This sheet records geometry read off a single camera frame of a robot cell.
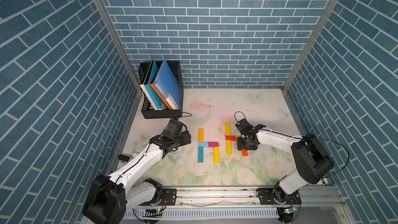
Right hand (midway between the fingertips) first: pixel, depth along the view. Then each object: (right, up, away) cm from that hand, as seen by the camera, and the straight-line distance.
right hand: (243, 147), depth 91 cm
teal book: (-53, +45, -2) cm, 69 cm away
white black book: (-62, +47, +8) cm, 78 cm away
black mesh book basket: (-62, +20, +11) cm, 66 cm away
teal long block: (-25, -3, -5) cm, 26 cm away
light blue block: (-23, +1, +1) cm, 23 cm away
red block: (-7, +4, +4) cm, 9 cm away
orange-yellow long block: (-25, +6, +5) cm, 26 cm away
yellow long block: (-16, -3, -5) cm, 17 cm away
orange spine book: (-48, +31, -3) cm, 57 cm away
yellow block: (-8, +9, +6) cm, 14 cm away
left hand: (-30, +7, -7) cm, 32 cm away
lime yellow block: (-9, 0, -2) cm, 9 cm away
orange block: (0, -2, -4) cm, 5 cm away
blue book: (-47, +41, +10) cm, 63 cm away
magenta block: (-18, +2, 0) cm, 19 cm away
